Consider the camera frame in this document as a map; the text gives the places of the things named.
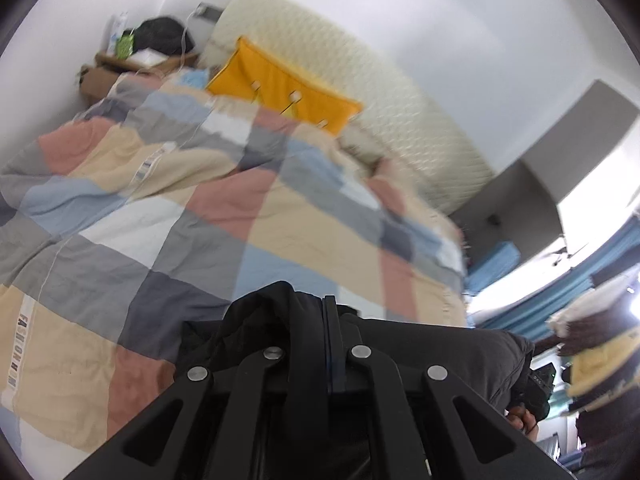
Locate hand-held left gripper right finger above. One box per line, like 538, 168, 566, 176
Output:
334, 305, 571, 480

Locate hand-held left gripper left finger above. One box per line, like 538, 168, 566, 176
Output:
65, 295, 335, 480

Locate black puffer jacket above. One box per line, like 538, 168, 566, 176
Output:
172, 281, 537, 413

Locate black clothes hanger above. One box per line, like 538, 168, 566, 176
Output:
547, 245, 589, 267

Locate person's right hand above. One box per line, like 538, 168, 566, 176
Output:
506, 404, 541, 442

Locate yellow white fluffy cloth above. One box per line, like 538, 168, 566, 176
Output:
547, 272, 640, 413

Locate blue curtain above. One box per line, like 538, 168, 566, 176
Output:
470, 215, 640, 342

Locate patchwork checked duvet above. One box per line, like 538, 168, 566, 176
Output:
0, 67, 472, 461

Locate patchwork pillow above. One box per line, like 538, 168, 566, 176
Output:
340, 127, 417, 182

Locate cream quilted headboard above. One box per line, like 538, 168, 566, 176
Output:
197, 0, 496, 216

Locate grey white wardrobe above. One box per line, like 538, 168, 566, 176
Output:
450, 79, 640, 271

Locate yellow pillow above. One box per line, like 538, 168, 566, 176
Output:
206, 36, 365, 137

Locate wooden nightstand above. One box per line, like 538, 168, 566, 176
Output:
95, 50, 201, 77

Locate brown cardboard box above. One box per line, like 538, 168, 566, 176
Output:
79, 66, 123, 109

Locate black bag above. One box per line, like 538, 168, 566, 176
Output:
131, 16, 187, 56

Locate white charger cable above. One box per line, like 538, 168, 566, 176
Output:
42, 4, 226, 306

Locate grey wall socket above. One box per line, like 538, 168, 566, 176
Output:
196, 2, 224, 24

